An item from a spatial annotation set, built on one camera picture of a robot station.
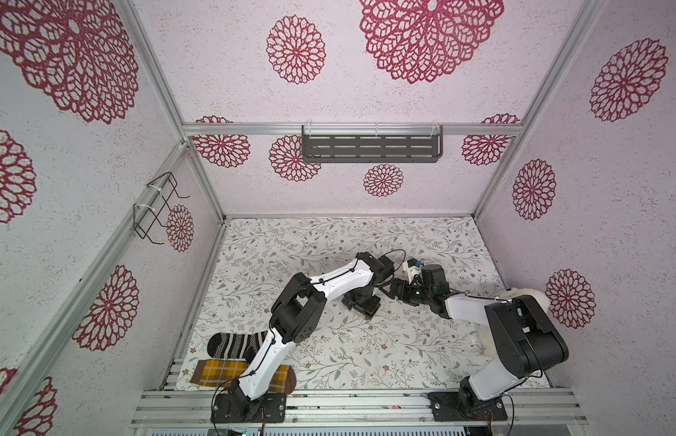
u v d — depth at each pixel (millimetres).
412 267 869
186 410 751
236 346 848
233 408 641
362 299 796
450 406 725
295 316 551
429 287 750
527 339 465
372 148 994
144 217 726
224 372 799
